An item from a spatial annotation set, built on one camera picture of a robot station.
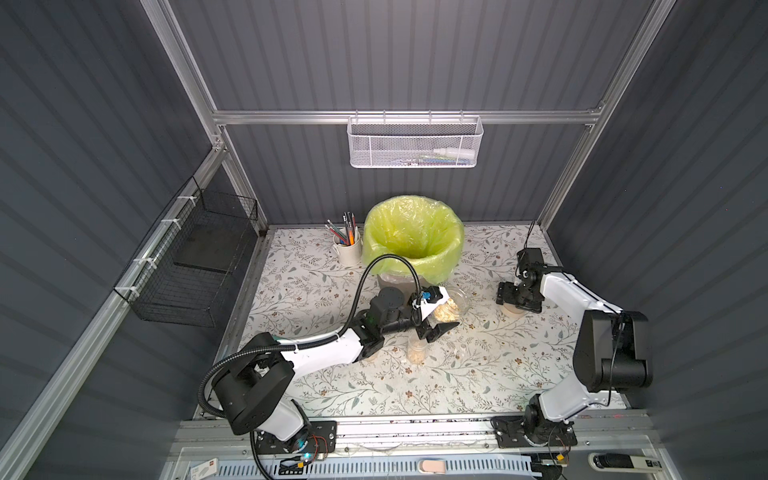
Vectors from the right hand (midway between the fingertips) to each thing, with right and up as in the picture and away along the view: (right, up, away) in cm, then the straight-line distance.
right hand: (517, 301), depth 92 cm
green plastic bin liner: (-29, +23, +1) cm, 37 cm away
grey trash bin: (-36, +7, -11) cm, 38 cm away
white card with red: (-83, -36, -23) cm, 94 cm away
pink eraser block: (-30, -34, -25) cm, 51 cm away
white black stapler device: (+13, -32, -26) cm, 43 cm away
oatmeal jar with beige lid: (-23, +1, -18) cm, 29 cm away
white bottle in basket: (-19, +47, +1) cm, 51 cm away
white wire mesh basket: (-31, +57, +19) cm, 68 cm away
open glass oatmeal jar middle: (-32, -12, -8) cm, 35 cm away
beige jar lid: (-4, -2, -5) cm, 7 cm away
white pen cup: (-54, +14, +10) cm, 57 cm away
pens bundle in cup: (-54, +22, +12) cm, 59 cm away
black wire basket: (-91, +10, -20) cm, 94 cm away
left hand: (-24, 0, -20) cm, 31 cm away
